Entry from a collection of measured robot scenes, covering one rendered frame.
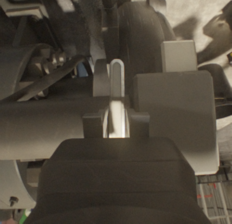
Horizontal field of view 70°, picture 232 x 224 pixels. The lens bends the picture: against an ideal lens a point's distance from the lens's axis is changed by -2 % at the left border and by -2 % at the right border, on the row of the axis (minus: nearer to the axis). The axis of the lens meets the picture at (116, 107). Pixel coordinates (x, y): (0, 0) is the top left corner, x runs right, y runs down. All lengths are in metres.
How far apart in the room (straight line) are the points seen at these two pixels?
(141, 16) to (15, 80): 0.32
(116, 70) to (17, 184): 0.40
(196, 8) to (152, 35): 0.79
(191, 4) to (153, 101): 0.94
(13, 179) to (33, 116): 0.29
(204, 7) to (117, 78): 1.00
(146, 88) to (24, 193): 0.42
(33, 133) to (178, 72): 0.17
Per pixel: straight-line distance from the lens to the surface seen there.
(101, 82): 0.46
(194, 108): 0.18
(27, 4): 0.73
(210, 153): 0.19
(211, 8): 1.15
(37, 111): 0.21
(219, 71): 1.50
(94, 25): 1.07
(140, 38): 0.33
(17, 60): 0.51
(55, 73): 0.39
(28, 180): 0.49
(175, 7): 1.07
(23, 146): 0.21
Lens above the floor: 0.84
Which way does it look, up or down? 26 degrees down
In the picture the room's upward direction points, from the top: 177 degrees clockwise
